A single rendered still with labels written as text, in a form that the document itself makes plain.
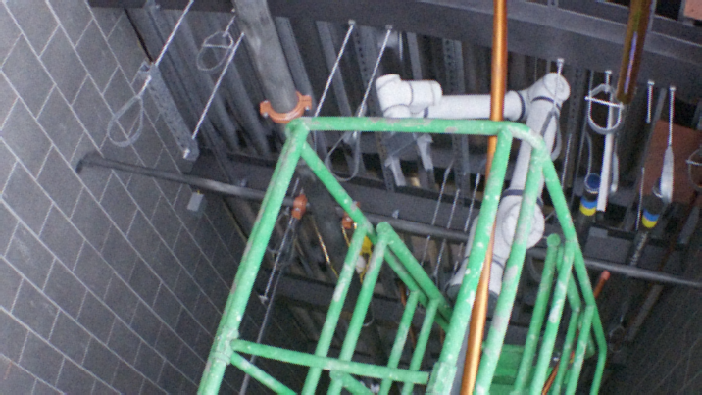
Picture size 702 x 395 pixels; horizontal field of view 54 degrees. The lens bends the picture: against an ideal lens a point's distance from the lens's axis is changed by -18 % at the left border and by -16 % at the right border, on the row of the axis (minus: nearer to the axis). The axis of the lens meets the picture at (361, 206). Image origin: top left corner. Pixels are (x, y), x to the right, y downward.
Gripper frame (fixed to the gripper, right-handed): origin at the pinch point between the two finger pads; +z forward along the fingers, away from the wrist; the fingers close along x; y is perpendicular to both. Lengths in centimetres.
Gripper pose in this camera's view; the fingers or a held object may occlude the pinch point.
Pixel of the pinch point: (413, 172)
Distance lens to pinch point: 260.0
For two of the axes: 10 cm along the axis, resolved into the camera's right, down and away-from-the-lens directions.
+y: -7.6, -0.1, -6.5
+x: 6.0, -3.7, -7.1
